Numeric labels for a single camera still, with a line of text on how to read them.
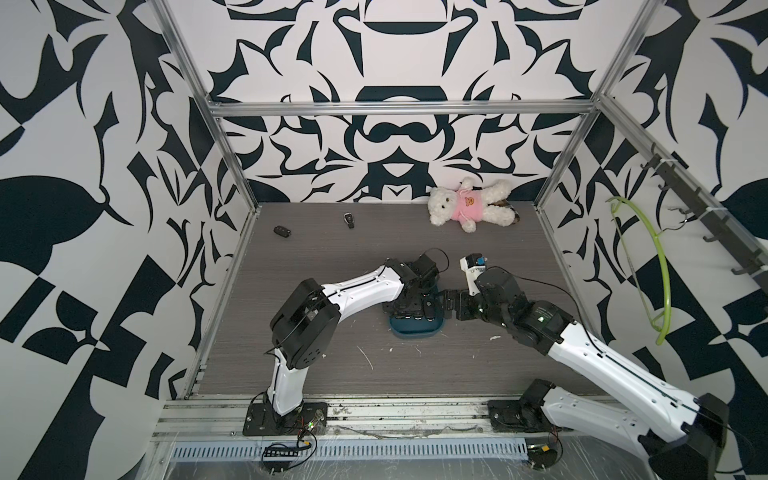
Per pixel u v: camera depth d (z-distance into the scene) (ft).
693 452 1.23
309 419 2.39
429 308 2.36
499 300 1.85
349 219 3.76
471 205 3.64
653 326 2.23
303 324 1.60
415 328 2.92
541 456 2.35
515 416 2.42
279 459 2.32
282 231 3.64
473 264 2.18
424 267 2.34
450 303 2.19
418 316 2.98
